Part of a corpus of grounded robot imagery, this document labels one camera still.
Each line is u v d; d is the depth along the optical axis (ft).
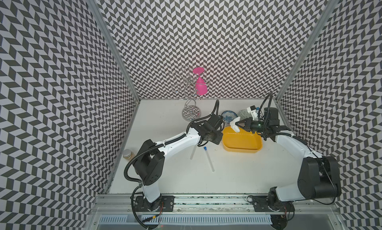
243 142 2.99
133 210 2.19
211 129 2.11
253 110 2.54
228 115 3.45
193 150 3.00
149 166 1.46
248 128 2.42
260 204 2.41
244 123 2.53
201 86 3.10
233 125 2.70
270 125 2.18
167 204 2.38
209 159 2.90
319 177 1.40
